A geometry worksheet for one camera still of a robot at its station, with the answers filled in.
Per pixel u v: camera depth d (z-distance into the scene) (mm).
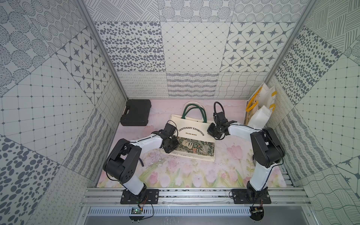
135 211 715
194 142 932
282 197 768
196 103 1153
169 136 732
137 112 1045
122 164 456
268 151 501
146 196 724
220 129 736
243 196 731
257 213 724
